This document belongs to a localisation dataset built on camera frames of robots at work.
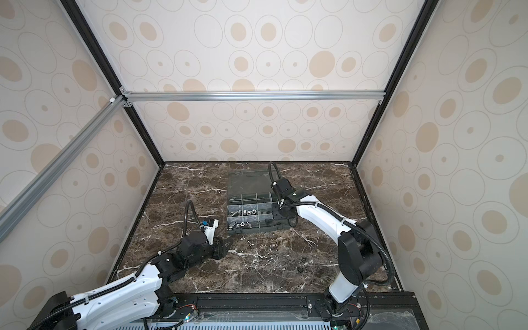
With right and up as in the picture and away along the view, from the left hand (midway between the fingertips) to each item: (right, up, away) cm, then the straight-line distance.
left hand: (234, 241), depth 80 cm
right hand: (+21, +10, +9) cm, 25 cm away
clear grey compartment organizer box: (+4, +13, +20) cm, 24 cm away
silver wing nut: (-4, +3, +13) cm, 13 cm away
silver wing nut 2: (+1, +4, +13) cm, 14 cm away
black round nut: (+26, -12, +2) cm, 29 cm away
